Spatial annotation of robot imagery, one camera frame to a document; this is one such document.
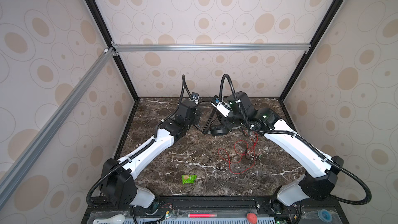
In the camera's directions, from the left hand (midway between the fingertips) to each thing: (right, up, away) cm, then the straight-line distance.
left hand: (198, 105), depth 78 cm
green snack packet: (-5, -38, +1) cm, 38 cm away
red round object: (+24, -50, -10) cm, 57 cm away
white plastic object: (-37, -52, -8) cm, 64 cm away
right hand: (+12, -3, -6) cm, 14 cm away
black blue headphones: (+9, -12, -3) cm, 15 cm away
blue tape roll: (+59, -51, -7) cm, 78 cm away
